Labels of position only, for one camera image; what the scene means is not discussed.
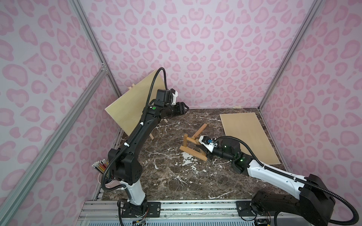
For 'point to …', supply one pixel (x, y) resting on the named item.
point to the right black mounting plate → (244, 209)
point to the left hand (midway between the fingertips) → (187, 108)
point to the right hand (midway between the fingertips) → (198, 143)
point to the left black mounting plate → (149, 209)
